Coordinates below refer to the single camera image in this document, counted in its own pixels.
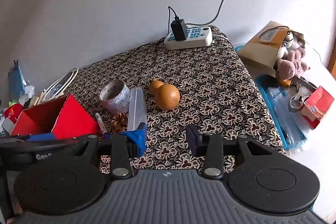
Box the coiled white cable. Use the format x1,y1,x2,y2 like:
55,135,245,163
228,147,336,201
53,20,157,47
41,68,79,102

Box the cardboard box with clutter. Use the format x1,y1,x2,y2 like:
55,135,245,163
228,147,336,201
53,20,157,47
238,21,305,79

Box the black charger plug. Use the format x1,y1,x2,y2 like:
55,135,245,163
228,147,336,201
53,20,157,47
171,19,189,41

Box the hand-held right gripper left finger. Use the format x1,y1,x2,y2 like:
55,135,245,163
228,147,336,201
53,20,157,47
62,122,147,180

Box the crumpled white tissue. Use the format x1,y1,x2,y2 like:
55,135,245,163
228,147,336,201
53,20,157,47
19,85,36,106

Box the brown pine cone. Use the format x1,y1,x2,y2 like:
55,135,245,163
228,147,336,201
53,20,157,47
110,113,129,134

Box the blue plastic packet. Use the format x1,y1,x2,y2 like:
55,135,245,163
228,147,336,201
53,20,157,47
8,60,28,101

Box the red cardboard box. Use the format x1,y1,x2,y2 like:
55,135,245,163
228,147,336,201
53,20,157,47
10,94,100,140

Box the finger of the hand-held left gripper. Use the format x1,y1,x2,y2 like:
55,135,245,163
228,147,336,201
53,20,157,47
10,133,57,142

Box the brown gourd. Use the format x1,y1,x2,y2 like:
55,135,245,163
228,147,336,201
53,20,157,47
149,78,181,111

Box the clear pouch with blue rim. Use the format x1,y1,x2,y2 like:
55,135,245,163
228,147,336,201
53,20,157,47
235,46,307,151

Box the white printed tape roll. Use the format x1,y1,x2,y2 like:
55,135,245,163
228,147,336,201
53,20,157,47
99,79,131,114

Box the clear plastic case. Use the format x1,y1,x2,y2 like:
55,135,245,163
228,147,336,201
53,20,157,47
127,88,148,131

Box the white marker with blue cap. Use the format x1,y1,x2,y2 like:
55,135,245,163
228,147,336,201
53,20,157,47
94,113,109,139

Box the red plush toy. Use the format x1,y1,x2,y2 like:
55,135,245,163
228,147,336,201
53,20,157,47
4,103,24,122

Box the pink plush toy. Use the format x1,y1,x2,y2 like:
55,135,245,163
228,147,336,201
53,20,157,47
274,31,310,83

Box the black charger cable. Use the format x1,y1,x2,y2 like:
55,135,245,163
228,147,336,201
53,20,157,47
113,6,181,69

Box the white power strip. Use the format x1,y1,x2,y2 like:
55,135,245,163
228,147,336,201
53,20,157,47
164,26,213,50

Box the white power strip cord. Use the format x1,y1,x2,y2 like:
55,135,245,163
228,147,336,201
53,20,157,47
212,33,233,47

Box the small red gift box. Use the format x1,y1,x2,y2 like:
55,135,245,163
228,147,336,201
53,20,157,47
301,86,335,130

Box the black metal pliers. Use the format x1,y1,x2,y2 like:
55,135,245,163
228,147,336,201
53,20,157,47
291,75,318,92

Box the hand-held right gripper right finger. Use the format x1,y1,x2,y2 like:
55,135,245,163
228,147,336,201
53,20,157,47
186,124,286,179

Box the floral patterned tablecloth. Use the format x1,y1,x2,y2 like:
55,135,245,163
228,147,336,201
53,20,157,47
67,26,286,174

